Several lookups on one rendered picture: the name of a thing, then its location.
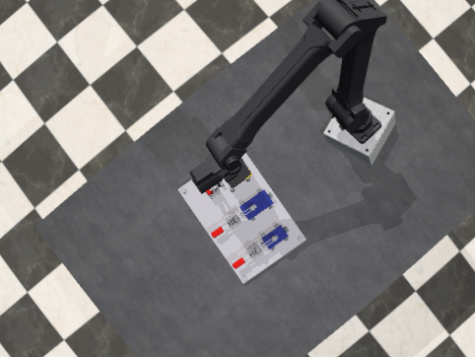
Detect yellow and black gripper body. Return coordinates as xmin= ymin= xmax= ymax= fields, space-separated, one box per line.
xmin=228 ymin=158 xmax=251 ymax=188

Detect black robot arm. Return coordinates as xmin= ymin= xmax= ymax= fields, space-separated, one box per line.
xmin=190 ymin=0 xmax=386 ymax=194

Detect blue rectangular block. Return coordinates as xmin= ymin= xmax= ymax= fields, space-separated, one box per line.
xmin=239 ymin=190 xmax=273 ymax=220
xmin=261 ymin=225 xmax=288 ymax=249

